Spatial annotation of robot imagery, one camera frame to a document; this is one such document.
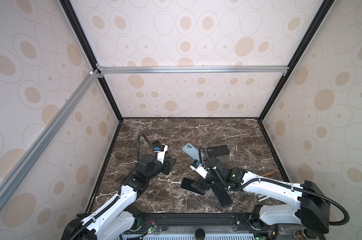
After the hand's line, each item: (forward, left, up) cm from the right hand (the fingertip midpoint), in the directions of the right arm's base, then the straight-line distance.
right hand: (196, 177), depth 79 cm
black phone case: (+23, -16, -11) cm, 30 cm away
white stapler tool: (-9, -35, -7) cm, 37 cm away
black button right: (-25, -46, -3) cm, 52 cm away
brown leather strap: (+7, -46, -11) cm, 48 cm away
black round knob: (-25, 0, +1) cm, 25 cm away
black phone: (-7, -14, -8) cm, 17 cm away
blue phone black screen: (+29, +26, -10) cm, 41 cm away
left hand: (+7, +10, +9) cm, 15 cm away
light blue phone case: (+24, +1, -12) cm, 27 cm away
